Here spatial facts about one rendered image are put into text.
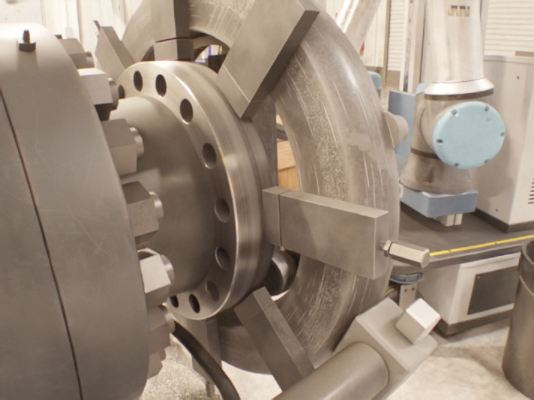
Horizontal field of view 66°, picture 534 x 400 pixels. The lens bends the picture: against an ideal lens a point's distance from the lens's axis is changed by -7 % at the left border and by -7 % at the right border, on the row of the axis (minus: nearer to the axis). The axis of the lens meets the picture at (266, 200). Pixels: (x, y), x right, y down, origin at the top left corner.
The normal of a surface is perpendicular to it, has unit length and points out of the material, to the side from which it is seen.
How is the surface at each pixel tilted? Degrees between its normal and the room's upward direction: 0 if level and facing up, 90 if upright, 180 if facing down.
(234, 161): 65
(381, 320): 23
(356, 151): 74
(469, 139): 95
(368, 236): 90
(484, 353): 0
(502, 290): 90
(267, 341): 90
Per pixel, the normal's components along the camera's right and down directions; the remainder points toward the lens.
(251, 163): 0.62, -0.14
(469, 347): 0.00, -0.94
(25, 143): 0.55, -0.36
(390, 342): 0.26, -0.77
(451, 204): 0.28, 0.32
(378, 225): 0.67, 0.18
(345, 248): -0.73, 0.23
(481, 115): -0.12, 0.42
